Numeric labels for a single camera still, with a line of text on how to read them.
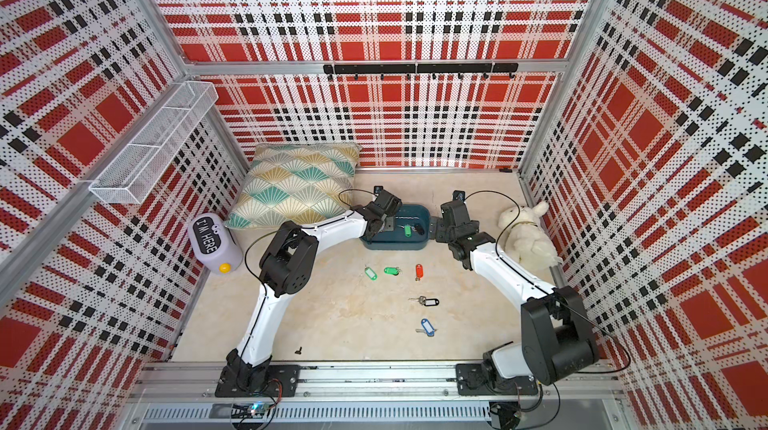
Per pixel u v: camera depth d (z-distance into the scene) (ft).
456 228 2.18
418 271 3.06
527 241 2.83
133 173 2.29
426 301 2.86
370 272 3.05
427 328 2.69
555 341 1.38
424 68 2.92
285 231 1.96
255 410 2.27
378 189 3.06
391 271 3.06
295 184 3.14
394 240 3.53
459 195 2.55
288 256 2.06
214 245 2.89
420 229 3.41
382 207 2.69
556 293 1.47
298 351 2.58
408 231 3.35
